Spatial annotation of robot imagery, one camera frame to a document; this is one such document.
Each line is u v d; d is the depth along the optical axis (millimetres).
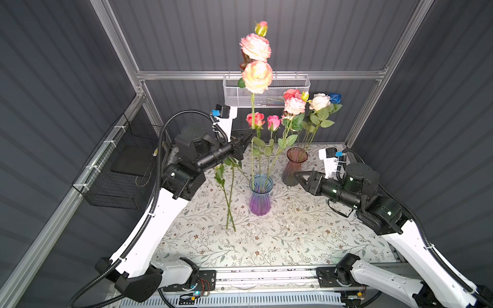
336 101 791
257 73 445
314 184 524
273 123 704
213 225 886
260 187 819
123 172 731
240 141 481
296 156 936
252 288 727
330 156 540
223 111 451
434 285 361
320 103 738
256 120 733
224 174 1059
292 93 794
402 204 458
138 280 382
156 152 750
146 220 385
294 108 630
